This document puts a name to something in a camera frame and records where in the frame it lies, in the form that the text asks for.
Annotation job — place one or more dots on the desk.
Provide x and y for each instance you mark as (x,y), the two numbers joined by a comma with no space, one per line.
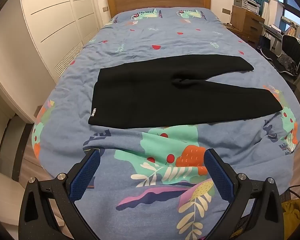
(272,31)

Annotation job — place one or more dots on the yellow cloth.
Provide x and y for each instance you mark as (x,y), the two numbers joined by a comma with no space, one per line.
(297,217)

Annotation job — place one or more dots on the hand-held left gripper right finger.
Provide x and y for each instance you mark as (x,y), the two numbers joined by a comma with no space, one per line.
(218,175)

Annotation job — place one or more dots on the white printer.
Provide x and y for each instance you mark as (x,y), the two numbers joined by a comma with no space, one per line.
(246,3)

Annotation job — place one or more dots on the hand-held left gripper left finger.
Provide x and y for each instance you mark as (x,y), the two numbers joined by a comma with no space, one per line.
(86,175)

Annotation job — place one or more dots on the wall outlet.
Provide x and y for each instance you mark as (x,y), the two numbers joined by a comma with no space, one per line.
(226,10)

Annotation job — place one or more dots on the blue printed bed sheet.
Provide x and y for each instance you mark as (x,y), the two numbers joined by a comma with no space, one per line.
(165,42)

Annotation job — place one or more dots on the black chair with white trim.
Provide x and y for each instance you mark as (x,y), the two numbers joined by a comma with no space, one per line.
(290,45)

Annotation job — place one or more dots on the black pants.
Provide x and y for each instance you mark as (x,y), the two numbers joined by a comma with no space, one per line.
(152,97)

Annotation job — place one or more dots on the wall switch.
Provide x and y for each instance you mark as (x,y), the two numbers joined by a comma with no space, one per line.
(105,8)

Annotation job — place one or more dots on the wooden dresser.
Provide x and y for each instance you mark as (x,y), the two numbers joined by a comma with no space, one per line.
(247,25)

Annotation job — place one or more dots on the white wardrobe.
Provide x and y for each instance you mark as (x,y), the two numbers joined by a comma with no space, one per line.
(52,17)

